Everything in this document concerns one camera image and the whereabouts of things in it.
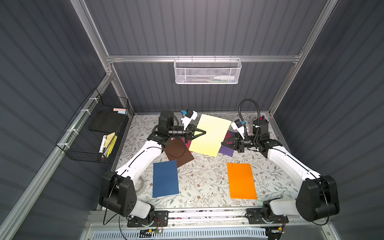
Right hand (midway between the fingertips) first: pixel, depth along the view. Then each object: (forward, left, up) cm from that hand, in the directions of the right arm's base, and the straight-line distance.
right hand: (225, 144), depth 73 cm
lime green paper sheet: (0, +8, +1) cm, 8 cm away
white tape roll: (-13, +46, -22) cm, 53 cm away
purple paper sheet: (-3, 0, -1) cm, 3 cm away
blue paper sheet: (-9, +33, -25) cm, 42 cm away
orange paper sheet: (-9, -12, -26) cm, 31 cm away
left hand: (+2, +11, +7) cm, 13 cm away
